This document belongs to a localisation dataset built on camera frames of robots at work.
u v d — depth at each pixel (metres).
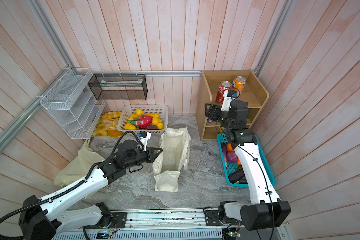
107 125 1.03
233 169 0.90
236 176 0.84
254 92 0.86
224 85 0.75
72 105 0.74
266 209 0.37
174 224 0.73
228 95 0.60
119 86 0.97
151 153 0.64
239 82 0.78
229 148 0.95
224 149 0.95
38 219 0.38
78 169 0.84
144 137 0.66
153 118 1.09
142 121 1.05
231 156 0.91
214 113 0.61
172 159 0.95
